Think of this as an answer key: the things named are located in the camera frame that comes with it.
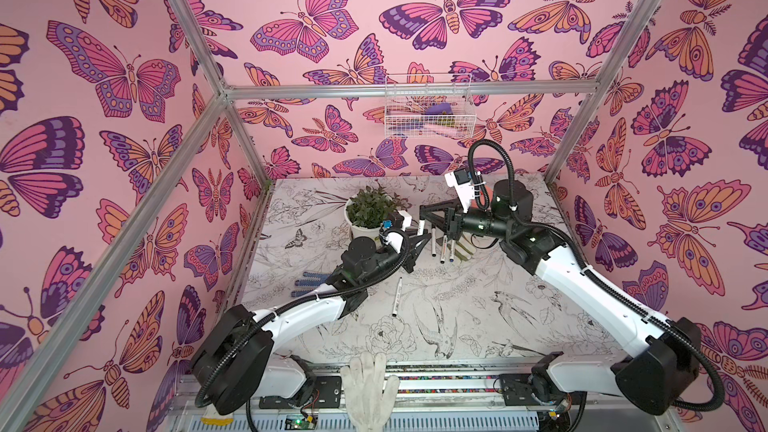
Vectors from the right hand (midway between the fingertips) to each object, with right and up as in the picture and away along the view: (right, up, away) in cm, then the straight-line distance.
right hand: (423, 208), depth 67 cm
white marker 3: (-6, -30, +20) cm, 36 cm away
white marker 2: (+10, -13, +30) cm, 35 cm away
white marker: (0, -4, +2) cm, 5 cm away
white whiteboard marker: (+7, -11, +33) cm, 36 cm away
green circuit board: (-30, -52, +5) cm, 60 cm away
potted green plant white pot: (-14, -1, +20) cm, 24 cm away
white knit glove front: (-12, -46, +6) cm, 48 cm away
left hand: (+2, -5, +4) cm, 7 cm away
